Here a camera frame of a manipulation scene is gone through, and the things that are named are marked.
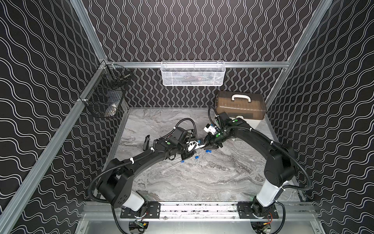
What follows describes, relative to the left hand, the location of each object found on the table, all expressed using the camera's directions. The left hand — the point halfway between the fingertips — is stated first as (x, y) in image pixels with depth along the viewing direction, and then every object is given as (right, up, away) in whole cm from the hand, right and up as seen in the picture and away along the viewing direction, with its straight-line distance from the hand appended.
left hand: (194, 147), depth 83 cm
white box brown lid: (+32, +25, +11) cm, 42 cm away
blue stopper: (+10, -4, +12) cm, 16 cm away
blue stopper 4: (-7, -10, +9) cm, 15 cm away
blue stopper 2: (+2, -8, +11) cm, 14 cm away
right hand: (+5, 0, -2) cm, 5 cm away
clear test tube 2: (-14, -10, +7) cm, 19 cm away
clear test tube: (-14, -14, +6) cm, 20 cm away
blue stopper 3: (+2, +5, -13) cm, 14 cm away
